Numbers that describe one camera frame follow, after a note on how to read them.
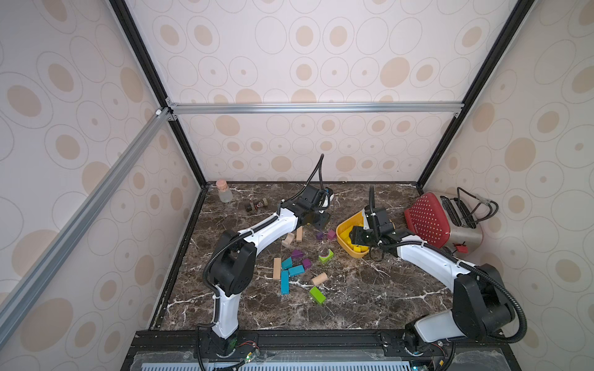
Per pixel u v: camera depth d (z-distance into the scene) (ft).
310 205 2.30
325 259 3.01
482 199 2.73
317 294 2.71
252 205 3.50
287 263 2.97
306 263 2.96
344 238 3.09
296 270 2.95
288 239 3.20
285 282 2.87
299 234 3.28
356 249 3.04
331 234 3.22
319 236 3.23
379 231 2.25
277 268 2.94
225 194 3.69
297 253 3.10
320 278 2.84
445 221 2.74
